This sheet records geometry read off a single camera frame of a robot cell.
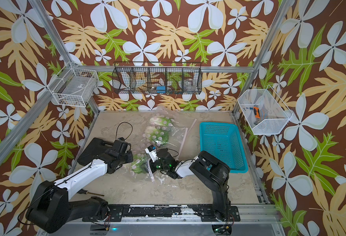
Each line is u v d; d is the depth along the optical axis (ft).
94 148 3.09
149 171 2.45
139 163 2.67
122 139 2.60
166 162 2.35
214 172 1.68
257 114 2.75
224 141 3.39
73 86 2.82
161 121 3.42
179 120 3.46
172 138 3.30
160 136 3.05
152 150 2.58
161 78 3.23
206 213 2.44
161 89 3.04
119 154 2.19
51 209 1.33
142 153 2.88
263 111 2.72
